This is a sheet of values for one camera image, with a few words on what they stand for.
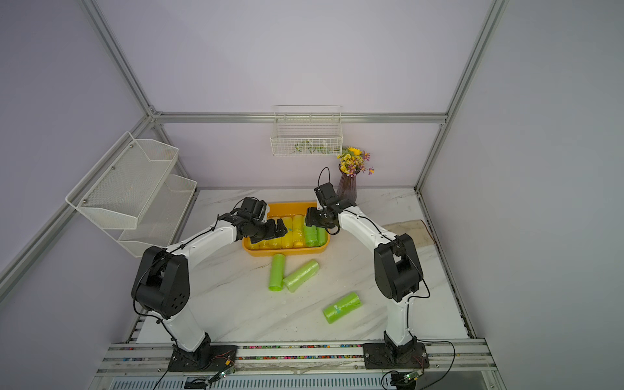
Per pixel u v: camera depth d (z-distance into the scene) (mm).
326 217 779
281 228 853
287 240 956
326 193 732
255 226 762
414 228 1042
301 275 882
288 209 1105
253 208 735
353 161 974
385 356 732
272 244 957
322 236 956
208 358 703
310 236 935
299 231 983
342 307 800
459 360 742
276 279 871
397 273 505
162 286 471
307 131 952
